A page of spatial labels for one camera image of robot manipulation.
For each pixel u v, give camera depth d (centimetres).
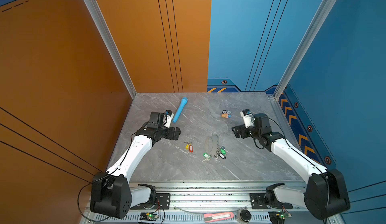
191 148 91
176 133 75
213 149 92
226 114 105
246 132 75
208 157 87
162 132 70
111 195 40
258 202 72
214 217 69
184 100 112
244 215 62
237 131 77
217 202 75
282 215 70
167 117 76
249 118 76
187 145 92
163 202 74
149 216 71
